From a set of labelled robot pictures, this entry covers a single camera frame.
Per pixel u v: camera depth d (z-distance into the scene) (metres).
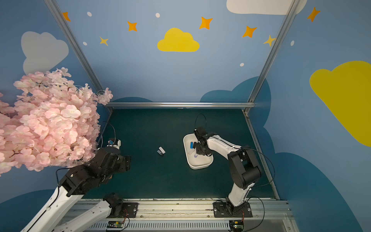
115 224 0.72
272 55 0.87
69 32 0.77
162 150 0.98
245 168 0.48
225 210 0.74
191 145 1.01
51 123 0.39
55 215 0.40
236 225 0.73
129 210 0.74
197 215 0.74
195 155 0.95
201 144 0.69
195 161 0.93
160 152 0.96
